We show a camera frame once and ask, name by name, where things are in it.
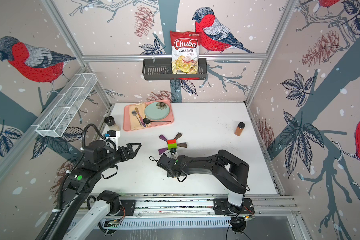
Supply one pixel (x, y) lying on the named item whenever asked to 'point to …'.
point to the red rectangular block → (171, 141)
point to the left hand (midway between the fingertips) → (137, 143)
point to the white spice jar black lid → (109, 120)
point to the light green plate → (156, 111)
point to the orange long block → (174, 155)
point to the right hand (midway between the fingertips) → (172, 170)
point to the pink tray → (126, 125)
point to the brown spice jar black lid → (239, 129)
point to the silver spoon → (134, 113)
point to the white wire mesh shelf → (59, 114)
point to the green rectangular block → (172, 146)
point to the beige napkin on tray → (134, 124)
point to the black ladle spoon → (147, 121)
